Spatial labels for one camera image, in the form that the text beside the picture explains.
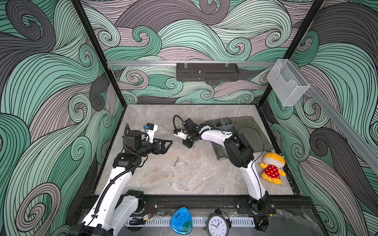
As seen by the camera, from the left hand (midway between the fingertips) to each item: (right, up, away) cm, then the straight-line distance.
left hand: (165, 140), depth 74 cm
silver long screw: (+4, -17, +15) cm, 23 cm away
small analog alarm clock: (+26, -38, -8) cm, 46 cm away
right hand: (+9, -6, +24) cm, 26 cm away
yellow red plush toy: (+60, -14, +7) cm, 62 cm away
